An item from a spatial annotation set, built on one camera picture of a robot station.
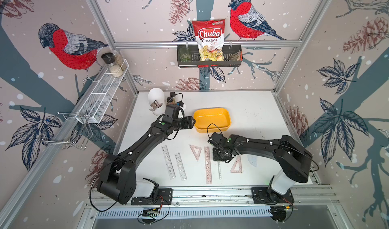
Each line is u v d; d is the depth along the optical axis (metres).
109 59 0.78
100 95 0.76
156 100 1.07
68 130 0.58
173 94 1.06
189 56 0.92
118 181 0.41
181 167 0.83
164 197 0.73
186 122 0.75
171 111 0.65
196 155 0.88
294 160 0.45
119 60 0.85
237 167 0.83
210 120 1.02
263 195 0.74
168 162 0.85
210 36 0.81
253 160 0.86
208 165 0.83
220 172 0.81
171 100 1.04
